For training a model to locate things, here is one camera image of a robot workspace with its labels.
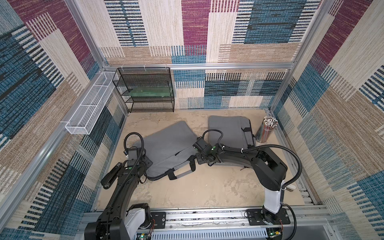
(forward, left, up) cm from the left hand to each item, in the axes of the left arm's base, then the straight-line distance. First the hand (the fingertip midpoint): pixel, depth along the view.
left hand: (147, 161), depth 86 cm
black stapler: (-10, +20, -2) cm, 22 cm away
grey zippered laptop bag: (+8, -13, -4) cm, 16 cm away
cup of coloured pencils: (+16, -70, +7) cm, 73 cm away
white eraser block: (-15, -77, -4) cm, 79 cm away
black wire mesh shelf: (+50, +17, +22) cm, 57 cm away
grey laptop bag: (+22, -55, -3) cm, 60 cm away
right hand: (+4, -33, -6) cm, 34 cm away
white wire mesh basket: (+22, +39, +11) cm, 47 cm away
